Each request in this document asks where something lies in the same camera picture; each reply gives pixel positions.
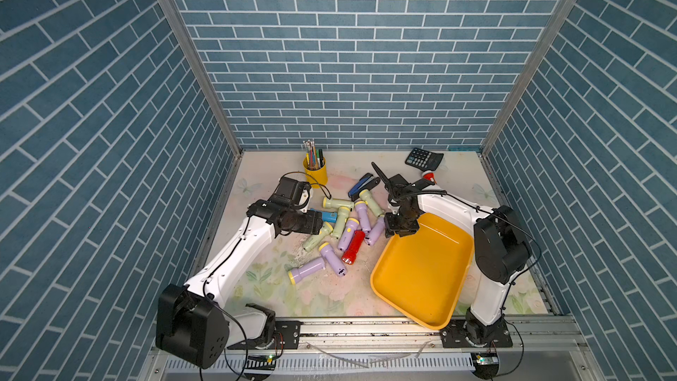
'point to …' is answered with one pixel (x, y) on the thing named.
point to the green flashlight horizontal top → (334, 203)
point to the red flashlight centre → (353, 249)
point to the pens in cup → (314, 158)
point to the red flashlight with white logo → (429, 176)
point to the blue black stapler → (367, 183)
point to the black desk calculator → (424, 160)
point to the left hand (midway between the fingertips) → (319, 222)
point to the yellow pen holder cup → (316, 177)
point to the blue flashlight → (330, 216)
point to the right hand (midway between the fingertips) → (392, 235)
